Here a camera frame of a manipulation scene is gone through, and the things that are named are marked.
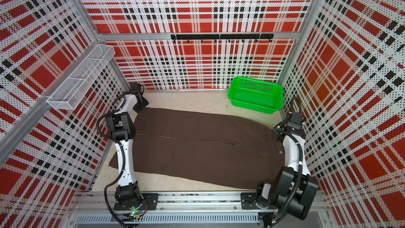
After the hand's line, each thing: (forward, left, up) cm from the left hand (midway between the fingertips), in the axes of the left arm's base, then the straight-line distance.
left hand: (145, 105), depth 111 cm
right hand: (-28, -85, +11) cm, 90 cm away
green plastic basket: (+11, -82, -3) cm, 83 cm away
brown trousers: (-32, -44, -1) cm, 55 cm away
